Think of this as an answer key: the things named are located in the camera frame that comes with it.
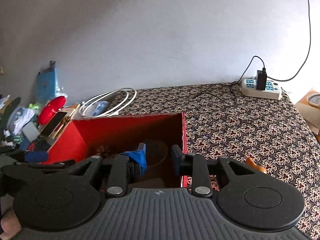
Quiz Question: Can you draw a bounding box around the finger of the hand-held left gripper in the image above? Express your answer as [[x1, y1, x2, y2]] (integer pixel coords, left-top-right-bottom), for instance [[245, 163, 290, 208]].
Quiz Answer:
[[14, 159, 76, 169], [0, 147, 49, 163]]

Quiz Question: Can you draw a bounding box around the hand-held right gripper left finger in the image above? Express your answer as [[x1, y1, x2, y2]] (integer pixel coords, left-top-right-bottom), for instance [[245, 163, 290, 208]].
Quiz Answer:
[[66, 142, 148, 198]]

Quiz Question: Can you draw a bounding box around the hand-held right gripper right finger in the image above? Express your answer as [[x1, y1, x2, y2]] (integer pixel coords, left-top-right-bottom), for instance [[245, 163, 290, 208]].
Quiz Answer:
[[171, 144, 269, 198]]

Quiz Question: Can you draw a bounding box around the printed tape roll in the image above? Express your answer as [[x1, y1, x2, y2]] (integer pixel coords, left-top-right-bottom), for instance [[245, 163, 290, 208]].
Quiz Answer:
[[145, 139, 169, 167]]

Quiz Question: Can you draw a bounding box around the red cardboard box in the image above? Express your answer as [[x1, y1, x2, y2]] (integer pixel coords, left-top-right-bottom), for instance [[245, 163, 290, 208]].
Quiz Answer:
[[47, 112, 187, 188]]

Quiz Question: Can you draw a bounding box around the person's left hand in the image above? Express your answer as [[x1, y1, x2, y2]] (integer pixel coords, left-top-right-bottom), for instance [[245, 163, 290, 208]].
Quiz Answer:
[[0, 208, 22, 240]]

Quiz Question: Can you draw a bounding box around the dark green wallet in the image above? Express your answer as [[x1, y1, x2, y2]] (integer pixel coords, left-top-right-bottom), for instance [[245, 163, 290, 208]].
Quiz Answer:
[[32, 140, 52, 153]]

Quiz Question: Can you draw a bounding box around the blue plastic object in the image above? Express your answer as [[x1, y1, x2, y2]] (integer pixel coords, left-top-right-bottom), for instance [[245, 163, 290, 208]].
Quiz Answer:
[[20, 139, 34, 152]]

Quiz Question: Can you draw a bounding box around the white square device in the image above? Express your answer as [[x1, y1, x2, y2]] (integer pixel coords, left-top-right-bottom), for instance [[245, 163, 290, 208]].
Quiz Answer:
[[22, 122, 40, 142]]

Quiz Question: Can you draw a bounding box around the black smartphone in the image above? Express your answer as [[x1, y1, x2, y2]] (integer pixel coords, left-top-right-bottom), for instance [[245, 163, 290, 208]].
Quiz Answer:
[[41, 111, 68, 137]]

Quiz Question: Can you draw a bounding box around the pine cone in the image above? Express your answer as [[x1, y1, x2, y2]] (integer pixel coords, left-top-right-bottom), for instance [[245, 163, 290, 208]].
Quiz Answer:
[[95, 144, 112, 158]]

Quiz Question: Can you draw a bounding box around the red pouch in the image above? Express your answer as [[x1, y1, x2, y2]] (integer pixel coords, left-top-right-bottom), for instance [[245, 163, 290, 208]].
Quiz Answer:
[[38, 96, 68, 126]]

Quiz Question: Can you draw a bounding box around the blue and white packet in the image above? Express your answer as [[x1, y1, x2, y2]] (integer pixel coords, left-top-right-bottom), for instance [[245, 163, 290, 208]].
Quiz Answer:
[[92, 101, 110, 117]]

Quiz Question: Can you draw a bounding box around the floral patterned tablecloth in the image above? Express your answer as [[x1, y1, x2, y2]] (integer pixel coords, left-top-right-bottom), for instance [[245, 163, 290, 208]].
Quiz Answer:
[[117, 82, 320, 239]]

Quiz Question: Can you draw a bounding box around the brown gourd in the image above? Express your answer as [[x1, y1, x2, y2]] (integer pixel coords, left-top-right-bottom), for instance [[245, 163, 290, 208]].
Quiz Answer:
[[246, 156, 267, 174]]

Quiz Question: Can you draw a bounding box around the white power strip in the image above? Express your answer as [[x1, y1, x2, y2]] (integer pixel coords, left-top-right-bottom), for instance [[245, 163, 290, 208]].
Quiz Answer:
[[241, 78, 283, 101]]

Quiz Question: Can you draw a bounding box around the black charger plug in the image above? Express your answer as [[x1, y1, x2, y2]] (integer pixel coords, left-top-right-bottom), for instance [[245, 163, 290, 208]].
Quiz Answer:
[[256, 68, 268, 91]]

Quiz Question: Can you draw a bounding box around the tan cardboard box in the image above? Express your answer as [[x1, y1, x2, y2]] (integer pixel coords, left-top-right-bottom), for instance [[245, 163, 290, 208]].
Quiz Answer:
[[294, 87, 320, 136]]

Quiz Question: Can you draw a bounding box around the round metal lid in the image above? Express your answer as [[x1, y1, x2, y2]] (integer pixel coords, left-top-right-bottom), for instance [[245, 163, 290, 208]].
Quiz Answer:
[[307, 92, 320, 107]]

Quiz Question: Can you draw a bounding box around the coiled white cable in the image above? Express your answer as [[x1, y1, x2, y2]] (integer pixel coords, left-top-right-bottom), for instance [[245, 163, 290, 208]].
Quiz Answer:
[[78, 88, 137, 118]]

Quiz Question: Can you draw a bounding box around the black charger cable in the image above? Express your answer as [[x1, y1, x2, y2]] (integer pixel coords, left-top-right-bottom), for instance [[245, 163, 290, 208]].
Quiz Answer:
[[194, 56, 266, 101]]

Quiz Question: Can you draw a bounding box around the black power strip cord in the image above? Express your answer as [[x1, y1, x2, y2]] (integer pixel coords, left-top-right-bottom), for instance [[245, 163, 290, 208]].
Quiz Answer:
[[274, 0, 312, 82]]

